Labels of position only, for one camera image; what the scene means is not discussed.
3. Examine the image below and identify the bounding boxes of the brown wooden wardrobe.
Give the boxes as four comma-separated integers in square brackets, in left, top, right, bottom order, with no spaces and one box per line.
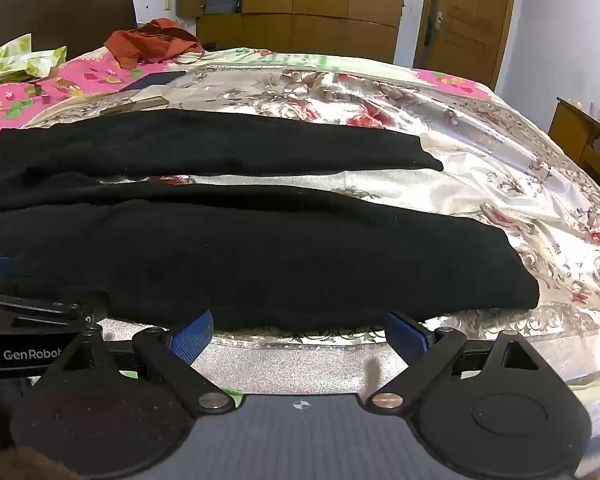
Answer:
[176,0,404,62]

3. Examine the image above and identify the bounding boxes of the floral satin bed quilt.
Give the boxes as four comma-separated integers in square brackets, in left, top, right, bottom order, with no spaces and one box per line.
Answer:
[33,48,600,434]

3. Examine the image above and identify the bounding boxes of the dark wooden headboard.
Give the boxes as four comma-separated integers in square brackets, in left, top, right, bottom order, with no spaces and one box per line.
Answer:
[0,0,137,60]

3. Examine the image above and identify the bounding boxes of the black pants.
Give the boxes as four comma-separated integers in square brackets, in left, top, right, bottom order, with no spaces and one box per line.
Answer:
[0,110,540,332]

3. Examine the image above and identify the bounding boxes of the pink floral bed sheet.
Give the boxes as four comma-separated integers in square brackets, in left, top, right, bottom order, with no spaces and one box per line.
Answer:
[0,47,181,133]

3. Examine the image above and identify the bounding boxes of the wooden side table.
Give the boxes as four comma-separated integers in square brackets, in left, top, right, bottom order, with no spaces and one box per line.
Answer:
[548,98,600,186]

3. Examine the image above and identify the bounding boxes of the dark blue flat item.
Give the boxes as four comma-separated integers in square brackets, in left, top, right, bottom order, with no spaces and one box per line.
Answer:
[120,70,186,92]

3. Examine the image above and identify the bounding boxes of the brown wooden door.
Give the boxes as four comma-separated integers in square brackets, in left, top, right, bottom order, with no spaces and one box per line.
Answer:
[414,0,515,89]

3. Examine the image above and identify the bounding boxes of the rust red crumpled garment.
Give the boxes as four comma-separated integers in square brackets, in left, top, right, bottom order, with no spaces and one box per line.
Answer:
[104,18,204,70]

